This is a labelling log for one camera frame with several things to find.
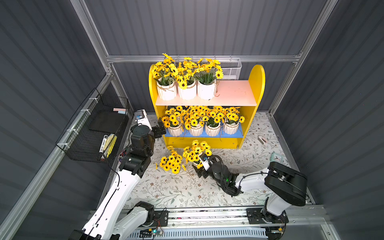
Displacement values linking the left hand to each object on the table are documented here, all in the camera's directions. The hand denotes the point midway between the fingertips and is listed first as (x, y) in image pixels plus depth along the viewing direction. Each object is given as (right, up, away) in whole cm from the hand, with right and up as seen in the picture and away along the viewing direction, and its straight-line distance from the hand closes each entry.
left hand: (149, 120), depth 68 cm
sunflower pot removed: (+9, -22, +10) cm, 26 cm away
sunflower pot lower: (+20, 0, +8) cm, 22 cm away
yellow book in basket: (-15, -10, -6) cm, 19 cm away
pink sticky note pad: (-23, +7, +16) cm, 29 cm away
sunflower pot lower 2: (+31, -1, +18) cm, 36 cm away
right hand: (+24, -21, +15) cm, 35 cm away
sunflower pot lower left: (+9, 0, +7) cm, 12 cm away
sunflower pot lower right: (+42, -1, +18) cm, 46 cm away
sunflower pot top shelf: (+19, -17, +8) cm, 27 cm away
